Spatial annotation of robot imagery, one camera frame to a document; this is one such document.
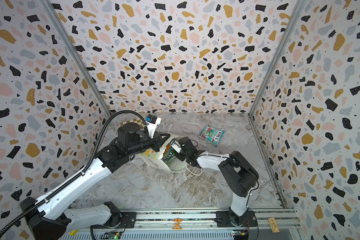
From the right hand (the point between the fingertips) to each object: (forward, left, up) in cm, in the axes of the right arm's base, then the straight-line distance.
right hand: (175, 144), depth 92 cm
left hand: (-11, 0, +25) cm, 27 cm away
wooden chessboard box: (+25, +30, -7) cm, 40 cm away
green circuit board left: (-45, +27, -9) cm, 53 cm away
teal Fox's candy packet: (+13, -26, -7) cm, 30 cm away
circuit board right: (-44, -34, -10) cm, 56 cm away
